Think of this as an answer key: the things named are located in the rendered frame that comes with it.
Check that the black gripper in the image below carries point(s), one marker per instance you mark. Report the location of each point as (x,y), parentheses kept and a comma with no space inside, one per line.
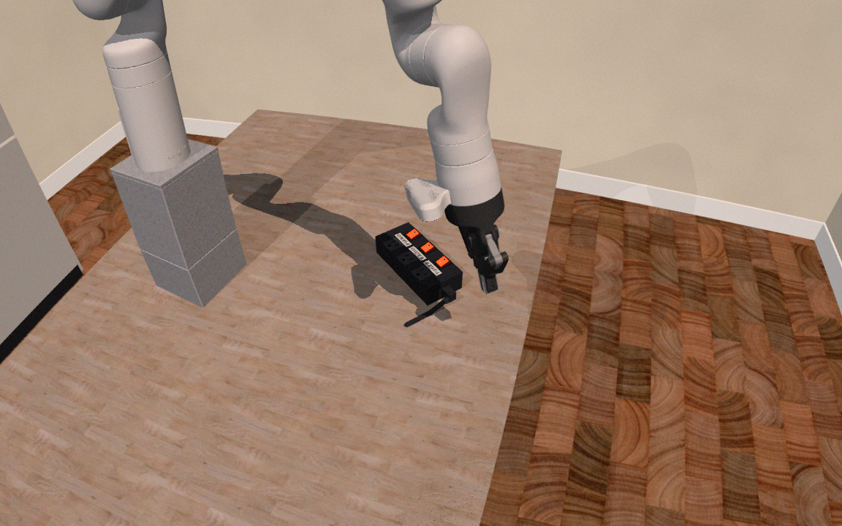
(480,235)

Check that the black power strip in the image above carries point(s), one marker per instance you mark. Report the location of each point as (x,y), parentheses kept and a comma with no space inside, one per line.
(421,265)

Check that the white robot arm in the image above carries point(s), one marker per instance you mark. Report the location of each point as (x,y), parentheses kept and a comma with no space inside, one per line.
(452,57)

